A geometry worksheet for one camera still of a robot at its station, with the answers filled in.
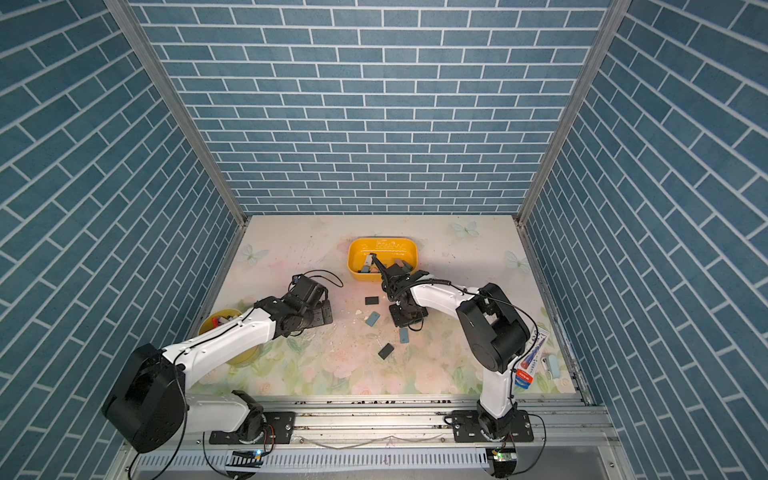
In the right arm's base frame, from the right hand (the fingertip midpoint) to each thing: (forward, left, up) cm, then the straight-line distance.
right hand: (405, 322), depth 93 cm
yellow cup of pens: (-9, +50, +14) cm, 52 cm away
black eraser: (+7, +12, 0) cm, 14 cm away
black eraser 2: (-10, +5, 0) cm, 11 cm away
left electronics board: (-38, +36, -3) cm, 53 cm away
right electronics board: (-33, -27, -5) cm, 43 cm away
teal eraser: (-5, 0, 0) cm, 5 cm away
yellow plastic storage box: (+29, +8, 0) cm, 30 cm away
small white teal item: (-11, -41, +3) cm, 42 cm away
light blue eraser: (0, +11, 0) cm, 11 cm away
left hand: (-3, +24, +6) cm, 25 cm away
